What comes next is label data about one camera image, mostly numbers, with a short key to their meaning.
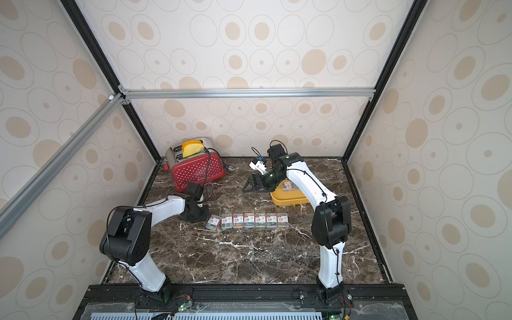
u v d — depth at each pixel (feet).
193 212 2.69
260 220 3.02
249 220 3.02
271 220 3.02
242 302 2.39
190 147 3.10
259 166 2.60
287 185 2.15
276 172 2.34
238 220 3.02
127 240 1.56
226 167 3.67
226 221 3.02
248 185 2.45
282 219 3.02
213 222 3.00
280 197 3.28
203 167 3.26
